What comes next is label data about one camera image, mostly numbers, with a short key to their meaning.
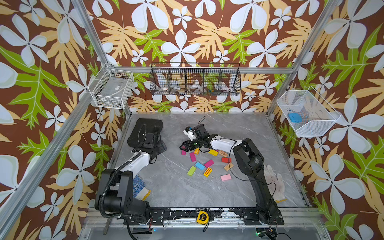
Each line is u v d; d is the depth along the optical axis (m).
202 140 0.81
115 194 0.43
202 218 0.72
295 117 0.82
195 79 0.96
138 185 0.84
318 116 0.76
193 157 0.96
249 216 0.74
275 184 0.85
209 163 0.94
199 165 0.91
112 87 0.86
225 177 0.88
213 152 0.96
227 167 0.91
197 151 0.95
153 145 0.70
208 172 0.88
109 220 0.73
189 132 0.91
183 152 0.94
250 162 0.57
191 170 0.89
